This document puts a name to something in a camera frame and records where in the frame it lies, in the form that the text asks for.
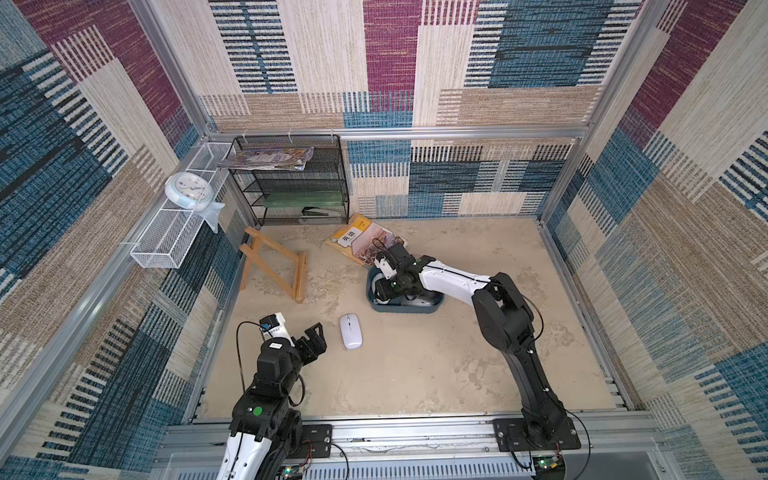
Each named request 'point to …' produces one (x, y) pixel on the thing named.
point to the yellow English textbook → (354, 239)
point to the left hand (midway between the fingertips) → (309, 330)
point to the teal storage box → (421, 303)
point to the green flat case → (303, 199)
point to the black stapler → (315, 211)
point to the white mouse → (351, 331)
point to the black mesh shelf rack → (324, 171)
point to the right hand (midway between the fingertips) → (380, 290)
